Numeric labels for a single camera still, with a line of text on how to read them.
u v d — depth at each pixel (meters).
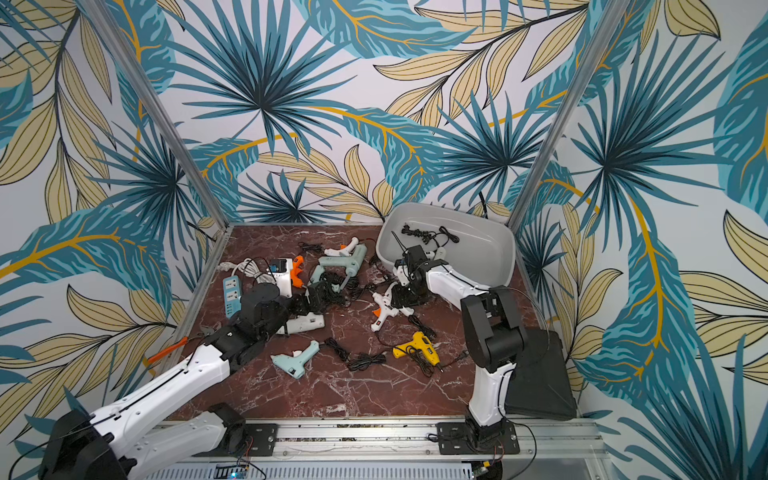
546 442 0.76
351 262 1.01
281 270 0.66
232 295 0.97
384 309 0.95
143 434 0.44
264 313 0.58
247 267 1.03
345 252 1.08
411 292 0.82
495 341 0.51
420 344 0.87
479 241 1.14
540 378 0.78
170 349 0.87
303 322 0.88
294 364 0.84
